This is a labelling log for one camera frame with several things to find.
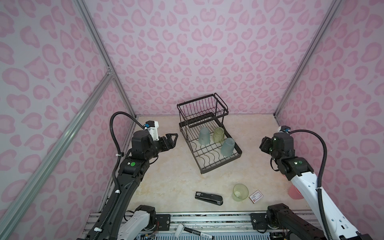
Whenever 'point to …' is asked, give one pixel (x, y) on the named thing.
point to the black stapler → (211, 198)
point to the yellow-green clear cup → (218, 135)
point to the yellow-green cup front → (240, 192)
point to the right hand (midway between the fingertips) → (266, 140)
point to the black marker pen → (181, 228)
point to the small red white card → (256, 196)
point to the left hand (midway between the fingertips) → (173, 135)
